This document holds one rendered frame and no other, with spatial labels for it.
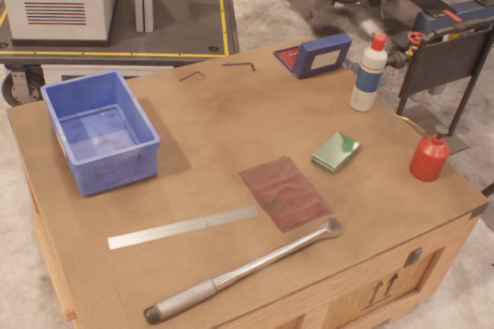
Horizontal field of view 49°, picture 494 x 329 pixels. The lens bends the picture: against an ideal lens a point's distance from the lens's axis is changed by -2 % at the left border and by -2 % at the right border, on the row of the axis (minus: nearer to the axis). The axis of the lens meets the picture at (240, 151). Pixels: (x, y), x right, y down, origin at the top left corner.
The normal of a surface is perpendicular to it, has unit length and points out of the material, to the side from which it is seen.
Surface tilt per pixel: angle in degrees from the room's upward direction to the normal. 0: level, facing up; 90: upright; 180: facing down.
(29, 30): 90
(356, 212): 0
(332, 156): 0
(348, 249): 0
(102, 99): 90
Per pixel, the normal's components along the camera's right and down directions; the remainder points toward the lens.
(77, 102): 0.47, 0.63
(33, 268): 0.08, -0.72
